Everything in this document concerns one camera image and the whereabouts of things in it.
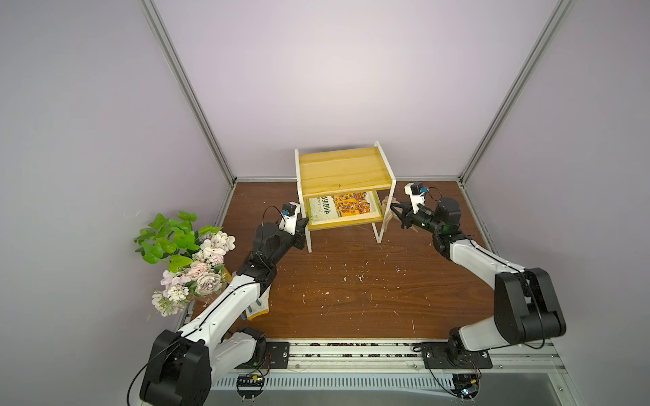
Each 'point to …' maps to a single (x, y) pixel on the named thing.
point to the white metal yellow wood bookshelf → (344, 188)
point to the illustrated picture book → (356, 205)
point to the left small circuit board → (250, 386)
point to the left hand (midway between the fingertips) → (305, 217)
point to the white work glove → (260, 307)
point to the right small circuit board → (466, 386)
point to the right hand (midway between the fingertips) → (397, 198)
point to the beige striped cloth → (390, 214)
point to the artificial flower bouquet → (195, 256)
